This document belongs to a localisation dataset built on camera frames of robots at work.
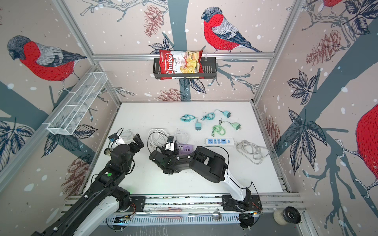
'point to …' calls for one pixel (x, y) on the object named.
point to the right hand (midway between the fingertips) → (171, 144)
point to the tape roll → (288, 215)
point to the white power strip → (219, 141)
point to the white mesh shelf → (69, 115)
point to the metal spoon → (216, 215)
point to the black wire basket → (155, 75)
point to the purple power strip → (185, 149)
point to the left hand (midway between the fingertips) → (135, 135)
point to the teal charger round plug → (225, 113)
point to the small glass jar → (107, 152)
